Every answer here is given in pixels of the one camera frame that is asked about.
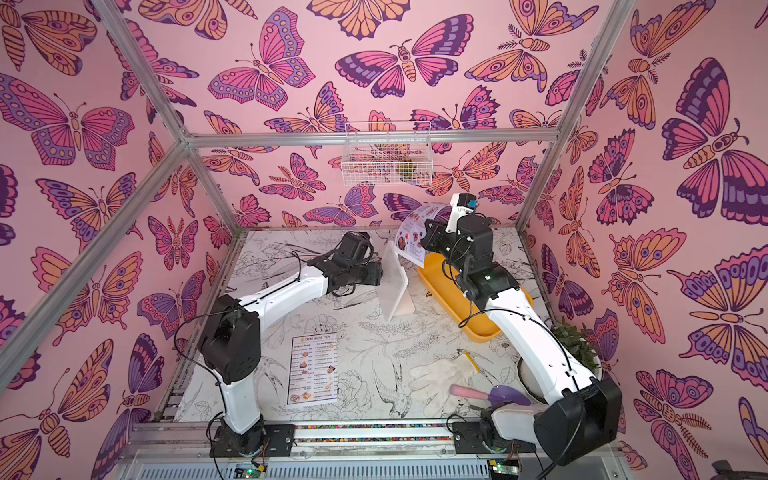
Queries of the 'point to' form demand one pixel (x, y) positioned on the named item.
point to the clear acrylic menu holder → (394, 296)
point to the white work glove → (431, 384)
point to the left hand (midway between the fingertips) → (380, 270)
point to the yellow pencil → (472, 361)
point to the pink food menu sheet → (412, 227)
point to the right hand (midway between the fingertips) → (429, 218)
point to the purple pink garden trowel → (496, 394)
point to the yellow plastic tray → (474, 322)
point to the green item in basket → (405, 170)
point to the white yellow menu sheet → (312, 368)
